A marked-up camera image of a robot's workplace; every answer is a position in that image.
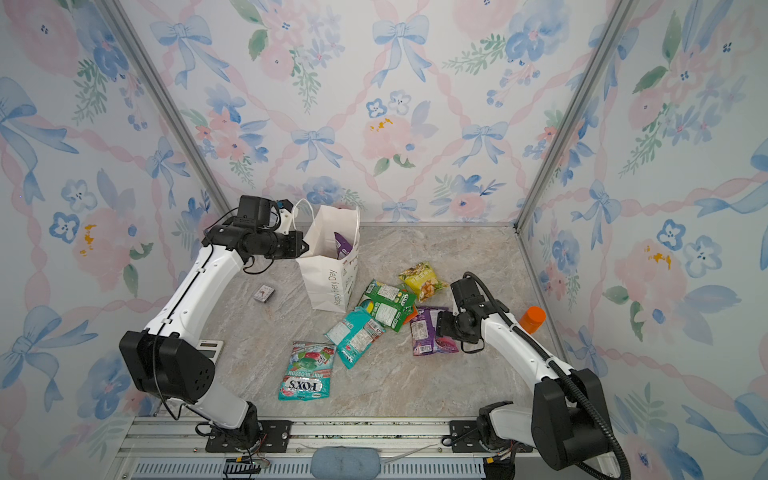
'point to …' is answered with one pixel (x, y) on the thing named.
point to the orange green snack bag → (412, 315)
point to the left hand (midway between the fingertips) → (309, 243)
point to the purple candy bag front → (343, 248)
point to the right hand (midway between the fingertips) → (447, 328)
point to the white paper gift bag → (331, 263)
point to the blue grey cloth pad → (345, 463)
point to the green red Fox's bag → (309, 373)
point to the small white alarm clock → (264, 293)
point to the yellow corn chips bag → (421, 278)
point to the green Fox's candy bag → (390, 305)
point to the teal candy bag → (354, 335)
